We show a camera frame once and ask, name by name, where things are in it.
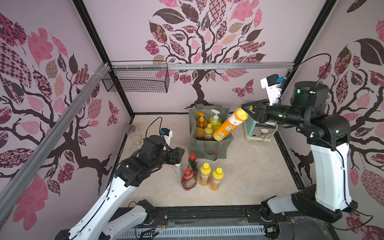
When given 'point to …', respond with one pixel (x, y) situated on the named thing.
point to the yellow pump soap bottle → (214, 120)
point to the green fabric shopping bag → (210, 149)
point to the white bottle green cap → (177, 169)
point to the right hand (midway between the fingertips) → (247, 103)
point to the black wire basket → (137, 76)
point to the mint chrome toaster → (263, 132)
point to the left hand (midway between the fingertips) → (178, 153)
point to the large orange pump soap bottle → (201, 124)
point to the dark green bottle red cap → (193, 162)
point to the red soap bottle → (188, 180)
